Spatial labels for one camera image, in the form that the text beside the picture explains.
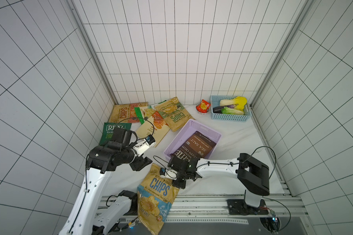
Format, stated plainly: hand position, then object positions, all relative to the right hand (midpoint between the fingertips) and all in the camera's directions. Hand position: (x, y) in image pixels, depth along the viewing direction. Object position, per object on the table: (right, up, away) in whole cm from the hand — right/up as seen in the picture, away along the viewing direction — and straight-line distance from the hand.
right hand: (170, 185), depth 80 cm
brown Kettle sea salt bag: (+17, +19, +14) cm, 29 cm away
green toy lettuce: (+41, +43, +27) cm, 65 cm away
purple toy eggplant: (+36, +44, +31) cm, 64 cm away
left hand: (-13, +19, -14) cm, 26 cm away
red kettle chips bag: (-37, +41, +34) cm, 65 cm away
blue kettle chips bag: (-7, -3, -4) cm, 9 cm away
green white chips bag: (-23, +42, +34) cm, 58 cm away
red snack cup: (+24, +45, +32) cm, 61 cm away
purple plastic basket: (+13, +31, +24) cm, 41 cm away
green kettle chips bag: (+2, +40, +30) cm, 51 cm away
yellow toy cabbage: (+53, +50, +30) cm, 79 cm away
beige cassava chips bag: (-13, +32, +25) cm, 42 cm away
